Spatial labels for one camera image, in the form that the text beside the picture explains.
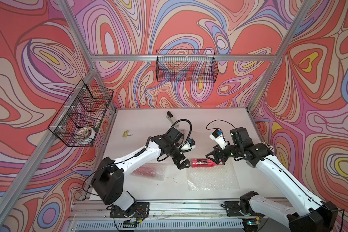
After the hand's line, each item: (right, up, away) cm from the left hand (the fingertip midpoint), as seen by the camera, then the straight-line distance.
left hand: (186, 159), depth 79 cm
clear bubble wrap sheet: (-15, -8, +1) cm, 17 cm away
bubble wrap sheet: (+20, -12, +5) cm, 24 cm away
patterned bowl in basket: (-51, +16, -7) cm, 54 cm away
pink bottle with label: (-23, -7, +2) cm, 24 cm away
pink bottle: (+9, -4, +7) cm, 12 cm away
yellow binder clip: (-42, +12, +24) cm, 50 cm away
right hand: (+13, +3, -4) cm, 15 cm away
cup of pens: (+45, +8, -2) cm, 45 cm away
